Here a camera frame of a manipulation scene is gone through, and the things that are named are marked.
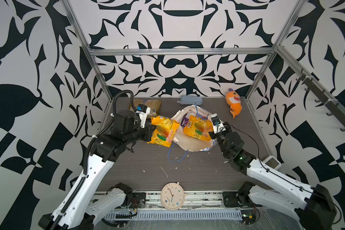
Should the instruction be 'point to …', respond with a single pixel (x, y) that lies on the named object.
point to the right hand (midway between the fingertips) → (215, 115)
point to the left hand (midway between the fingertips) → (153, 123)
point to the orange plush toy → (233, 100)
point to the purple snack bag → (184, 120)
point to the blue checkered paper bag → (183, 142)
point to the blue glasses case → (190, 99)
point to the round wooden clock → (172, 196)
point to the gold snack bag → (155, 105)
